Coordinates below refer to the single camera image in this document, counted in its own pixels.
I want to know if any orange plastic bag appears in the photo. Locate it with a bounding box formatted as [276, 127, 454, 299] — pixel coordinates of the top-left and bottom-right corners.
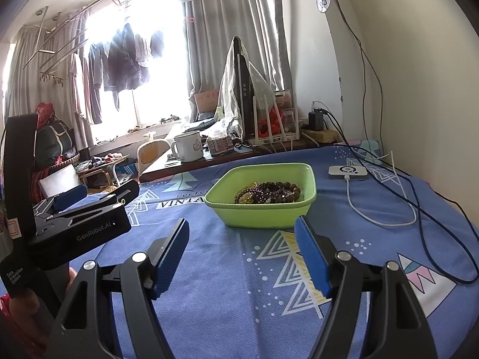
[258, 108, 283, 135]

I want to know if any row of hanging clothes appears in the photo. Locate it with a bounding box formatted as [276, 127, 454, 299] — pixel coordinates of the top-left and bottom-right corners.
[69, 22, 165, 124]

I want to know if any low wooden table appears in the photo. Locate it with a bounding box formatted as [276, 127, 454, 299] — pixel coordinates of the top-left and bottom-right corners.
[77, 155, 137, 188]

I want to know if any green plastic basin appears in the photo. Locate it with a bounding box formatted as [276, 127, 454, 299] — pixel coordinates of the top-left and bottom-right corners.
[204, 162, 317, 229]

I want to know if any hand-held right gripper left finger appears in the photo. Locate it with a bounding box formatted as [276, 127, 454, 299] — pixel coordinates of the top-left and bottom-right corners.
[45, 217, 190, 359]

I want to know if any patterned paper bundle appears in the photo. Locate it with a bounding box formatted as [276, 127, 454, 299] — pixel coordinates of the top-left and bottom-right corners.
[207, 136, 236, 156]

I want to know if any clear plastic storage box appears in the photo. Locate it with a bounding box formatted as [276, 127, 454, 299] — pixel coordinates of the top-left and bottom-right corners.
[275, 90, 294, 126]

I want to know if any cardboard box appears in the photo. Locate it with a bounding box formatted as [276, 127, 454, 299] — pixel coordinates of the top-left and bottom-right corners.
[194, 89, 221, 111]

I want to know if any dark blue folded cloth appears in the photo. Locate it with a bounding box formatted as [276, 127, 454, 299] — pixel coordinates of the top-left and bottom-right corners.
[189, 118, 218, 135]

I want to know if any red bag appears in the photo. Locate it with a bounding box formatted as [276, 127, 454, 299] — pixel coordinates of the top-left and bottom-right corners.
[35, 102, 56, 124]

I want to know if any yellowish power strip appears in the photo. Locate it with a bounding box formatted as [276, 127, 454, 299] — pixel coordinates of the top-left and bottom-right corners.
[301, 129, 339, 143]

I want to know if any small pile of clothes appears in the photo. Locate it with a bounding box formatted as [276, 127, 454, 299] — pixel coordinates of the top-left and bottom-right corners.
[90, 152, 124, 167]

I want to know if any pile of beaded bracelets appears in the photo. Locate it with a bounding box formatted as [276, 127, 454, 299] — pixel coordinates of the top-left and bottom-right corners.
[234, 180, 302, 205]

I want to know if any white antenna router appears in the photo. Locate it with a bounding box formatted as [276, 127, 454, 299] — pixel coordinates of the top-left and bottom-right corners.
[250, 90, 300, 146]

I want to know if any thin black wall cable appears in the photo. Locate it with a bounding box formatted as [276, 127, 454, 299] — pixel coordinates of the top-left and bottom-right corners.
[316, 0, 384, 143]

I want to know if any black adapter cable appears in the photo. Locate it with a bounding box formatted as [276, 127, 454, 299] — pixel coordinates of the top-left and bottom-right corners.
[324, 110, 470, 240]

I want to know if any person's left hand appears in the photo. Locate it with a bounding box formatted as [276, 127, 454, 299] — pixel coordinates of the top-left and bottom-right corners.
[8, 267, 78, 318]

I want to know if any white charging device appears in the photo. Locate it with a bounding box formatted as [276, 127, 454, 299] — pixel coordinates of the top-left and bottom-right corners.
[328, 165, 368, 181]

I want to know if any black monitor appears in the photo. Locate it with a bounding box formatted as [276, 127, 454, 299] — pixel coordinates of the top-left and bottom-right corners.
[234, 36, 255, 141]

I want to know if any dark green duffel bag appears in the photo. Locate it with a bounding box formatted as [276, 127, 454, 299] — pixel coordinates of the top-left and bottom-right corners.
[35, 120, 73, 165]

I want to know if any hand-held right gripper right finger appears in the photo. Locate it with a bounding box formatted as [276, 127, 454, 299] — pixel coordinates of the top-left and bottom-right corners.
[294, 215, 438, 359]

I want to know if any white cable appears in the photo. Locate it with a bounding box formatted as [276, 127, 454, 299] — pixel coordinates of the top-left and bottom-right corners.
[346, 150, 417, 228]

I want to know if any wooden armchair with white cushion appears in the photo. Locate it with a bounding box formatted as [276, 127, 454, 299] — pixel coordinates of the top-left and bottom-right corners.
[37, 165, 124, 199]

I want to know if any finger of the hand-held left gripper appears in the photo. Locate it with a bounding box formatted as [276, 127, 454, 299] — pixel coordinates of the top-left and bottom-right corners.
[35, 179, 140, 233]
[34, 184, 87, 216]

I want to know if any white enamel mug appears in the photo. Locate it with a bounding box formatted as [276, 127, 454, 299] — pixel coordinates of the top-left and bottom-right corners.
[170, 131, 204, 162]

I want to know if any dark wooden desk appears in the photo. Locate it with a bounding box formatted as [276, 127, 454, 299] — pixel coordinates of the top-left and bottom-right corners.
[139, 135, 337, 184]

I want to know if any grey curtain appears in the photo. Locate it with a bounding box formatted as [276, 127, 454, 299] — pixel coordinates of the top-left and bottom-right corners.
[4, 26, 94, 146]
[174, 0, 296, 120]

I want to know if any blue printed tablecloth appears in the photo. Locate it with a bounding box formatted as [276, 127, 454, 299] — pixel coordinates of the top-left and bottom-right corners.
[0, 144, 479, 359]

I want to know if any crinkled clear plastic bag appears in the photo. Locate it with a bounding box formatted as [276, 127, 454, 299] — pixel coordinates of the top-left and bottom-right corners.
[204, 116, 240, 139]

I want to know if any white yellow chair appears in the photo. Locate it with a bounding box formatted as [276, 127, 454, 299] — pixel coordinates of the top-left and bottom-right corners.
[137, 138, 171, 174]

